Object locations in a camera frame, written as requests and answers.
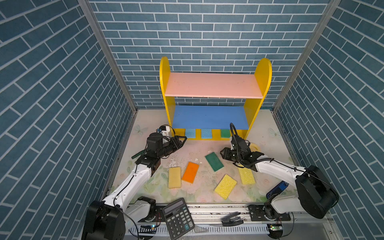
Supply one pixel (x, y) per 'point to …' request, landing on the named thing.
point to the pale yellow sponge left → (174, 177)
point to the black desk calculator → (178, 218)
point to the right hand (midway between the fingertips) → (220, 151)
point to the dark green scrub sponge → (214, 161)
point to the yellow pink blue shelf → (206, 106)
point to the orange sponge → (190, 172)
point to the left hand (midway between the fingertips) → (185, 139)
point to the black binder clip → (232, 219)
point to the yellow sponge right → (247, 176)
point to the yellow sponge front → (225, 186)
